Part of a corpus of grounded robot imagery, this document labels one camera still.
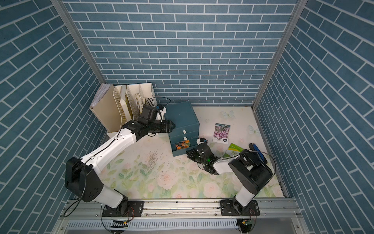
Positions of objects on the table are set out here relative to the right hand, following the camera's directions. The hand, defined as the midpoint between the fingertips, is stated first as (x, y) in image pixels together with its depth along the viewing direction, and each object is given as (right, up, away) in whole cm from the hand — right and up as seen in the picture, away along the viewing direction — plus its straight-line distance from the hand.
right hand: (185, 152), depth 89 cm
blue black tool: (+44, +2, +5) cm, 44 cm away
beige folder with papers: (-49, +29, -4) cm, 57 cm away
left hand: (-6, +17, -7) cm, 19 cm away
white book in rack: (-37, +31, -2) cm, 49 cm away
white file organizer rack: (-39, +34, +10) cm, 52 cm away
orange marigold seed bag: (-2, +4, +7) cm, 8 cm away
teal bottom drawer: (-6, 0, +1) cm, 6 cm away
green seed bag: (+31, 0, +7) cm, 32 cm away
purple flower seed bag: (+25, +10, +15) cm, 31 cm away
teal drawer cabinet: (0, +11, -3) cm, 12 cm away
